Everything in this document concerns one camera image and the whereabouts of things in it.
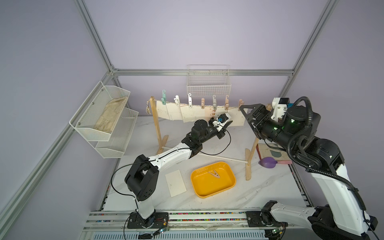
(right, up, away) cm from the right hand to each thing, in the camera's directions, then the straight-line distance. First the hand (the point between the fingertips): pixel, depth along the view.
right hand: (243, 117), depth 55 cm
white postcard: (-30, -36, +30) cm, 56 cm away
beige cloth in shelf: (-65, +4, +25) cm, 70 cm away
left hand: (-1, 0, +19) cm, 19 cm away
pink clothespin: (-6, -32, +33) cm, 46 cm away
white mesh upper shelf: (-71, +1, +23) cm, 75 cm away
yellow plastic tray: (-8, -34, +31) cm, 47 cm away
